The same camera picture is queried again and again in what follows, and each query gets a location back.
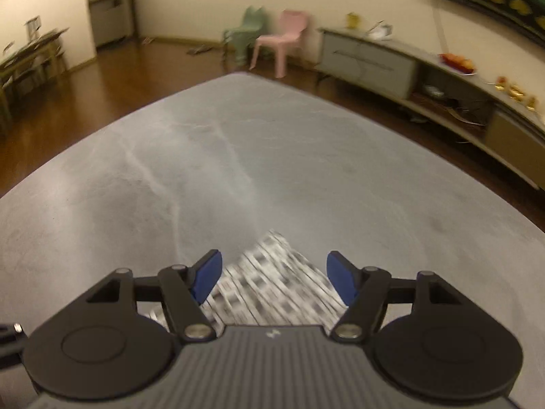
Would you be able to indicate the wooden side table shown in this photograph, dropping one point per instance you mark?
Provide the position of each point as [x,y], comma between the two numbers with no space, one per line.
[30,64]

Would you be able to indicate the long grey tv cabinet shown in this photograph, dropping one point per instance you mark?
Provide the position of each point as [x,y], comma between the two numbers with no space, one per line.
[370,61]

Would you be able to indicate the red fruit plate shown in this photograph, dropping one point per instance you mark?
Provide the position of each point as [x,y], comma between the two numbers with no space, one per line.
[457,64]

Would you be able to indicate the white charger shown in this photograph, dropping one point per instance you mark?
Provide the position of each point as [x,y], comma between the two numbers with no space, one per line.
[380,32]

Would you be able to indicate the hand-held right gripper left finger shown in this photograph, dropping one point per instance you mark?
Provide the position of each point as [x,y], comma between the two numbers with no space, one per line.
[206,276]

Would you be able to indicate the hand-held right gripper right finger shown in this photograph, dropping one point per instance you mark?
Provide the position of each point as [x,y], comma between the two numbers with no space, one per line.
[342,280]

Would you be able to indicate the yellow cup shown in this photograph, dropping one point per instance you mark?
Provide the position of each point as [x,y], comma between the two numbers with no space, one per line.
[353,21]

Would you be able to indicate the green plastic chair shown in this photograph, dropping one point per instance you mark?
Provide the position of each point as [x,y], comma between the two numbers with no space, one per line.
[242,30]

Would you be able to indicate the black white patterned shirt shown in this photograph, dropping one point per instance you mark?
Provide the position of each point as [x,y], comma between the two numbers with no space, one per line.
[272,289]

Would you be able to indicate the grey door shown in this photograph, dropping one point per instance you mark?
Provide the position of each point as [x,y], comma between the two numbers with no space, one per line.
[110,4]

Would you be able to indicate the pink plastic chair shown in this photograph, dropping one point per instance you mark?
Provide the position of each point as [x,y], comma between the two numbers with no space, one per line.
[283,36]

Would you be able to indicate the gold bowl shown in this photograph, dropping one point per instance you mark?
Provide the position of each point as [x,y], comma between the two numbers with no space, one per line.
[516,91]

